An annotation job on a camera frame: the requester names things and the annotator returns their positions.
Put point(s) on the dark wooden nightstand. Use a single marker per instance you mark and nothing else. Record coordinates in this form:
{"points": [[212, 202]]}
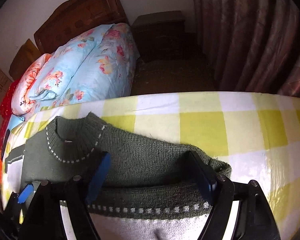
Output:
{"points": [[163, 36]]}

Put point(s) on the black object on bed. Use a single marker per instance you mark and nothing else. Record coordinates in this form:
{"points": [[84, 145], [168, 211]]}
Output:
{"points": [[7, 134]]}

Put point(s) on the dark wooden headboard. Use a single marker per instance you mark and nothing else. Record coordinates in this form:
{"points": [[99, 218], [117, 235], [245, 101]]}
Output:
{"points": [[75, 17], [26, 55]]}

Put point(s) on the red dotted blanket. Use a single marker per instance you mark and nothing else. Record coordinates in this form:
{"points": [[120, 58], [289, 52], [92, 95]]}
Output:
{"points": [[6, 111]]}

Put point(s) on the pink floral curtain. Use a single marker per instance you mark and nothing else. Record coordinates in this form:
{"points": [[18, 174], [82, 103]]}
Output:
{"points": [[252, 45]]}

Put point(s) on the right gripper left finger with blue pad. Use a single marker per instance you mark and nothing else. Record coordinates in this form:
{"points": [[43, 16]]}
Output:
{"points": [[60, 210]]}

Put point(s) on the light blue cloth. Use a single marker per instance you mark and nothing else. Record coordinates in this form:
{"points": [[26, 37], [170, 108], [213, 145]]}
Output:
{"points": [[14, 121]]}

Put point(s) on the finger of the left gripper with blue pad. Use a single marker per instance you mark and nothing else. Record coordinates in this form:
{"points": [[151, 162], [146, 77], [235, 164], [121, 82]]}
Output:
{"points": [[15, 202]]}

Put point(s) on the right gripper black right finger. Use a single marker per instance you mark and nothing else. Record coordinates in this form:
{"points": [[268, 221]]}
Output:
{"points": [[254, 218]]}

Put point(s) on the yellow white checkered bed sheet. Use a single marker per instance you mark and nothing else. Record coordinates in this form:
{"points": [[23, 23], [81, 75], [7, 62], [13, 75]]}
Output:
{"points": [[258, 135]]}

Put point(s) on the green white knit sweater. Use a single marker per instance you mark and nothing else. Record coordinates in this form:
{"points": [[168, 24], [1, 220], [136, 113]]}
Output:
{"points": [[148, 192]]}

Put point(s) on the light blue floral quilt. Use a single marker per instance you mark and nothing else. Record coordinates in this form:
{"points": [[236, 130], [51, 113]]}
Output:
{"points": [[96, 65]]}

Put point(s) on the pink orange floral pillow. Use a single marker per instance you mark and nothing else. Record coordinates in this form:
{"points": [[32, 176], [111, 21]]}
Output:
{"points": [[21, 103]]}

